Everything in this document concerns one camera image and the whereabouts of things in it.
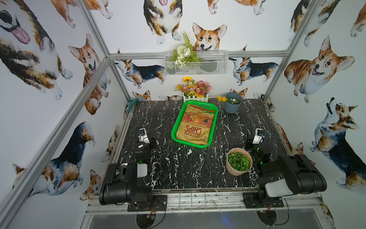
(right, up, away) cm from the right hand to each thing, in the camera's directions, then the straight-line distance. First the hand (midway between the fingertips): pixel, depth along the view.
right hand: (257, 131), depth 89 cm
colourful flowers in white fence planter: (-39, +28, +18) cm, 51 cm away
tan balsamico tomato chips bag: (-38, +3, +7) cm, 38 cm away
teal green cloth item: (-92, +21, +33) cm, 100 cm away
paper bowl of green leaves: (-15, -14, -12) cm, 24 cm away
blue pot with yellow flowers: (-9, +20, +24) cm, 32 cm away
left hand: (-69, 0, +1) cm, 69 cm away
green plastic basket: (-49, +15, +18) cm, 54 cm away
